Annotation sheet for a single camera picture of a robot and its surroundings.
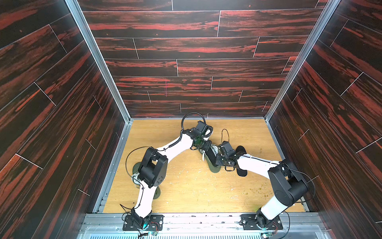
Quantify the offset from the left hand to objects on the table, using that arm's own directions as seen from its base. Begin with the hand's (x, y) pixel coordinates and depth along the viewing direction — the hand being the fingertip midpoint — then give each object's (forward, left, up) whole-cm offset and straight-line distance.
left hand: (211, 147), depth 91 cm
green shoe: (-12, -1, -6) cm, 13 cm away
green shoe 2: (-31, +32, +23) cm, 50 cm away
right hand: (-3, -7, -8) cm, 11 cm away
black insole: (+5, -22, -10) cm, 24 cm away
